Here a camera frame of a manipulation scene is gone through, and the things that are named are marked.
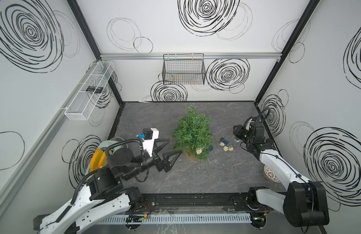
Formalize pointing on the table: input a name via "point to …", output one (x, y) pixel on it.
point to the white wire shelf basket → (88, 91)
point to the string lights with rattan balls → (227, 145)
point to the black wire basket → (184, 69)
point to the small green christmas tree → (193, 135)
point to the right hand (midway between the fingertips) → (237, 128)
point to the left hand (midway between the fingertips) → (175, 146)
